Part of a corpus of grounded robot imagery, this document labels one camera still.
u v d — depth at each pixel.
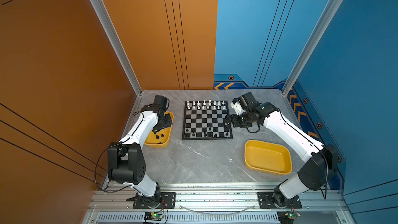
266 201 0.72
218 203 0.74
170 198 0.74
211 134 0.94
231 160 0.87
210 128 0.97
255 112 0.57
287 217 0.70
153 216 0.71
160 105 0.71
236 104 0.74
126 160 0.45
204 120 1.00
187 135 0.94
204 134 0.94
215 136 0.93
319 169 0.41
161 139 0.94
